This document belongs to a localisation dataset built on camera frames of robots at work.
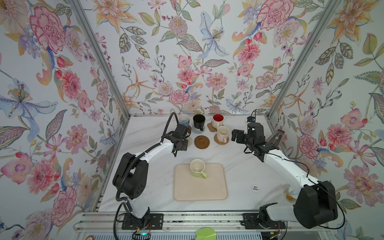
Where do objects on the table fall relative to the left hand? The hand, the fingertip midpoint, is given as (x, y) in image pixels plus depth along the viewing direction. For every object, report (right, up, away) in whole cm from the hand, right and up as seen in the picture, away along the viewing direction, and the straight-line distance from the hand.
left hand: (184, 142), depth 93 cm
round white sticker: (+40, -25, -9) cm, 48 cm away
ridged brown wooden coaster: (+11, 0, +11) cm, 16 cm away
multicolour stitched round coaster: (+3, 0, +12) cm, 12 cm away
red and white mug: (+23, +15, +15) cm, 31 cm away
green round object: (+11, -42, -21) cm, 48 cm away
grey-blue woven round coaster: (+9, +7, +16) cm, 20 cm away
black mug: (+10, +15, +13) cm, 22 cm away
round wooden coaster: (+3, +8, +21) cm, 22 cm away
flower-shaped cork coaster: (+19, +9, +20) cm, 29 cm away
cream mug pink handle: (+26, +6, +9) cm, 28 cm away
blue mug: (-1, +16, +16) cm, 23 cm away
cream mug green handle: (+8, -15, -1) cm, 17 cm away
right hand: (+32, +8, -6) cm, 34 cm away
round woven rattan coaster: (+23, -1, +11) cm, 26 cm away
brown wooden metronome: (+54, +4, -5) cm, 54 cm away
